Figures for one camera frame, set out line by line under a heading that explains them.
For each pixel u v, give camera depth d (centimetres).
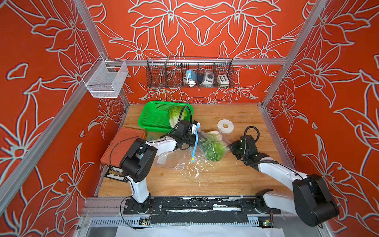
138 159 51
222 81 93
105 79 92
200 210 73
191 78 84
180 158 90
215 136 87
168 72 99
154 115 112
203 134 80
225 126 106
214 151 78
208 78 90
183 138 76
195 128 83
